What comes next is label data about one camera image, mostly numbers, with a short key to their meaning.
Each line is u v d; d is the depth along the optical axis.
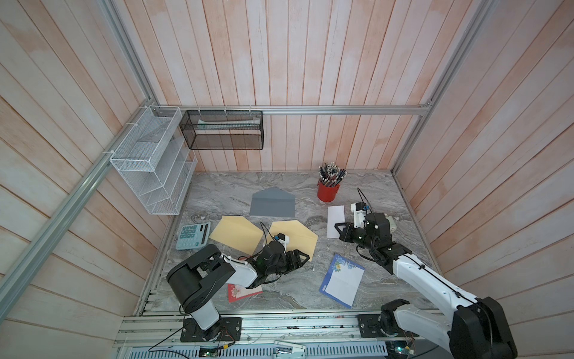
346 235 0.73
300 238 0.97
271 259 0.69
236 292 0.80
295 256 0.79
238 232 0.98
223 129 1.03
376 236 0.64
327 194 1.10
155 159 0.67
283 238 0.84
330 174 0.95
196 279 0.47
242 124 0.88
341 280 0.84
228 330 0.73
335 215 0.84
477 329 0.40
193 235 0.95
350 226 0.73
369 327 0.73
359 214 0.76
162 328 0.75
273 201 1.10
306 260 0.83
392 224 0.95
